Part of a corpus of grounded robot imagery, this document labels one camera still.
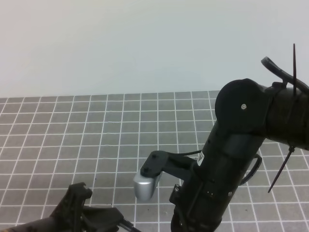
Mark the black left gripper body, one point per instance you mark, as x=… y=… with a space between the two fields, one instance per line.
x=73 y=215

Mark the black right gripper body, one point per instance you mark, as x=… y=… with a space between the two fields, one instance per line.
x=204 y=196

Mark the black pen with silver tip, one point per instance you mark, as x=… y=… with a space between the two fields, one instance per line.
x=128 y=226

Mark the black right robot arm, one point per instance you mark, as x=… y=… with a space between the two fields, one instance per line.
x=247 y=114

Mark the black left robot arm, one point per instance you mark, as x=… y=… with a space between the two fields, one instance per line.
x=47 y=224

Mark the grey grid tablecloth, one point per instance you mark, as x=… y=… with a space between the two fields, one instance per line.
x=48 y=143

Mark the black zip tie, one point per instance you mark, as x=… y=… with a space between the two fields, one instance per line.
x=291 y=148

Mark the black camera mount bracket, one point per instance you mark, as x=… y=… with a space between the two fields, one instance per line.
x=175 y=164

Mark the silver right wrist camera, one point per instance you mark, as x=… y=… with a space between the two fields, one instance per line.
x=144 y=187

